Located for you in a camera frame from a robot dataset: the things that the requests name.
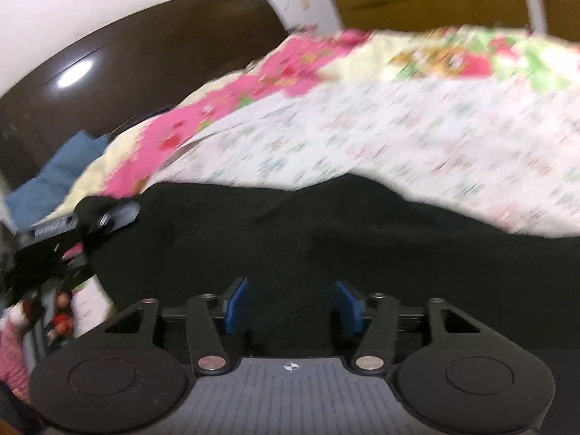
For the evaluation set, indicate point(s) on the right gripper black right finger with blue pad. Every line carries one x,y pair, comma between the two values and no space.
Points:
370,326

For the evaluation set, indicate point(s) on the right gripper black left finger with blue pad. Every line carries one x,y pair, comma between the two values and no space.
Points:
215,328

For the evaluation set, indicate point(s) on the black pants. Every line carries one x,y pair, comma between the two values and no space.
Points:
292,246

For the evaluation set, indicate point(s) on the blue cloth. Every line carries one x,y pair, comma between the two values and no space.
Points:
38,197

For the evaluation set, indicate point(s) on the dark wooden headboard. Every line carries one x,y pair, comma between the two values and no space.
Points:
128,71

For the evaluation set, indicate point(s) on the white floral bed sheet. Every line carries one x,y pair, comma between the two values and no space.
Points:
500,153

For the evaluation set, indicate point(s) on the pink cartoon quilt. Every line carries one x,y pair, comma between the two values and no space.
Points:
303,61

